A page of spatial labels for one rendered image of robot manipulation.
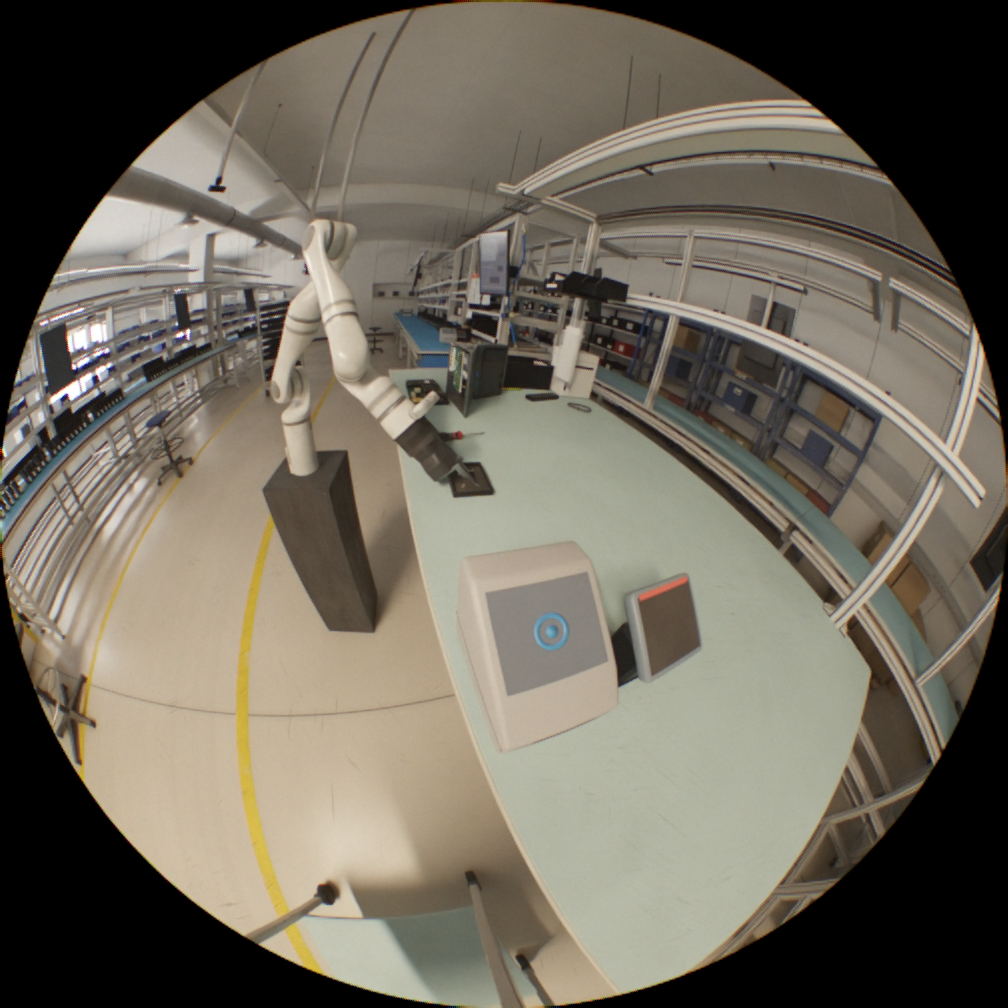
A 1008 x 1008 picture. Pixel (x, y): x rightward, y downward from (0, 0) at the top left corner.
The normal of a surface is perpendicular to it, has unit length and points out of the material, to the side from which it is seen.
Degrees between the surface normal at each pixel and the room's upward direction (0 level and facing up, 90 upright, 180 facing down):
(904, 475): 90
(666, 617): 32
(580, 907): 0
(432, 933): 0
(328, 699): 0
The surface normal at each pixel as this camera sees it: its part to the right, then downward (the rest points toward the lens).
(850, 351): -0.92, 0.11
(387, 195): 0.36, 0.61
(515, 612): 0.29, -0.38
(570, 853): 0.14, -0.79
